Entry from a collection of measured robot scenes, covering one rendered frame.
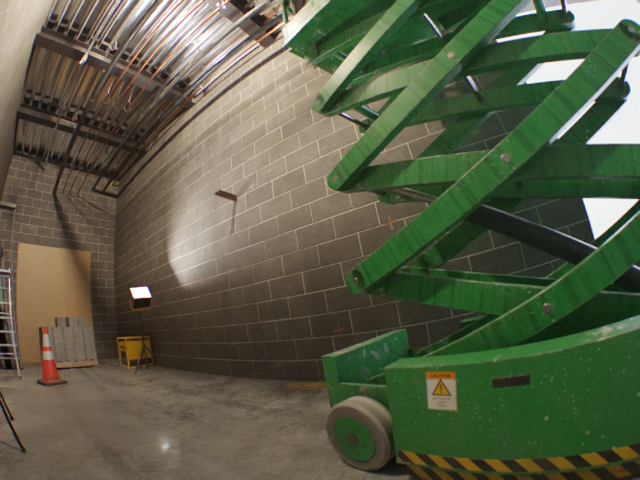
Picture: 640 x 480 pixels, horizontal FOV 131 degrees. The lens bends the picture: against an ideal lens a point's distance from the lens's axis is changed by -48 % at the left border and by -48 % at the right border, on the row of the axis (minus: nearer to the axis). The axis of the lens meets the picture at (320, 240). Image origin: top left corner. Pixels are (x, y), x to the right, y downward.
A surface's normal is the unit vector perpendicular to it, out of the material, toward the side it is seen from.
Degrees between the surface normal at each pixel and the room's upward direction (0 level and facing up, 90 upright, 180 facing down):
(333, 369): 90
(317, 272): 90
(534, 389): 90
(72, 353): 90
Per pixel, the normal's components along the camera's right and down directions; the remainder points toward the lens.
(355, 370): 0.66, -0.29
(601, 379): -0.73, -0.04
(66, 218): 0.84, -0.26
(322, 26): 0.17, 0.96
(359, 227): -0.51, -0.12
